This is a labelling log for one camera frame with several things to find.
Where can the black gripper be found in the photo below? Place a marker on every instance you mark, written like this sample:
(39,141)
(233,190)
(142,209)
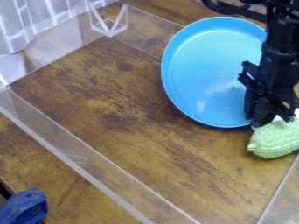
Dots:
(270,80)

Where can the blue round tray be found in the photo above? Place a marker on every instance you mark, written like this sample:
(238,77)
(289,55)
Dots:
(201,67)

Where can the white grid cloth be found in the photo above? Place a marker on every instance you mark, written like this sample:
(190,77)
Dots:
(27,17)

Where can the white toy fish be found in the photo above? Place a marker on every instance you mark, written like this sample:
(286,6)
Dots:
(278,124)

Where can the blue clamp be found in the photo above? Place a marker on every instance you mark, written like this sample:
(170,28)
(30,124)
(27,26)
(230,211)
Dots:
(25,208)

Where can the green bitter melon toy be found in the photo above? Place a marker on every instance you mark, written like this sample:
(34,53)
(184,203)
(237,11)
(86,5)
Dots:
(273,144)

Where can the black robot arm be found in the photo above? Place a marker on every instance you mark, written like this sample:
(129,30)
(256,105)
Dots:
(276,7)

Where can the clear acrylic enclosure wall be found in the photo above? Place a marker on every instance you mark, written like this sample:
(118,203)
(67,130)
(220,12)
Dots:
(91,132)

